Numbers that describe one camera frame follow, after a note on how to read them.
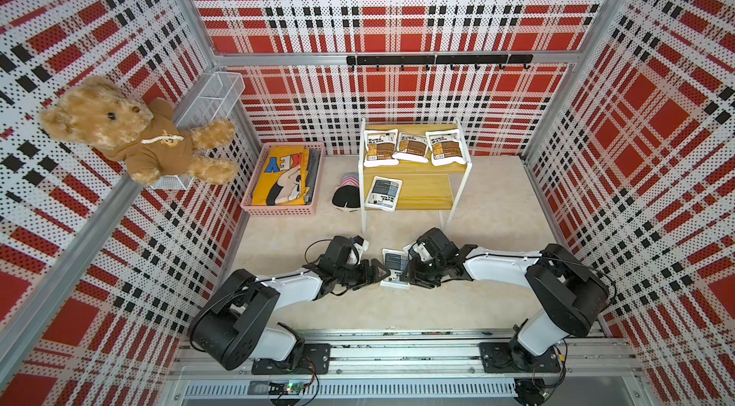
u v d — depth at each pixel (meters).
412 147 0.75
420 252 0.83
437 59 0.88
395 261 0.90
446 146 0.75
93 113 0.48
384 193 0.88
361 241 0.84
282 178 1.04
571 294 0.45
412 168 0.73
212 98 0.77
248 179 1.06
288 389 0.69
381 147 0.75
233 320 0.43
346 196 1.01
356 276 0.77
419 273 0.77
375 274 0.77
